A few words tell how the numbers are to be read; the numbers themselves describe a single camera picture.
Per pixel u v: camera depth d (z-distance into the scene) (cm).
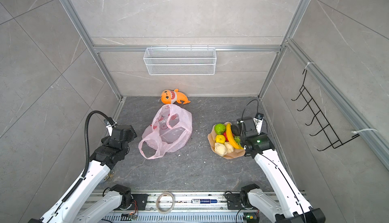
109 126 63
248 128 56
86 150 48
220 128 90
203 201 73
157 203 72
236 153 88
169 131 98
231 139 87
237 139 88
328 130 62
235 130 92
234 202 73
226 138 90
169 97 109
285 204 38
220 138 89
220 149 82
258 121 63
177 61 101
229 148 86
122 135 56
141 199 73
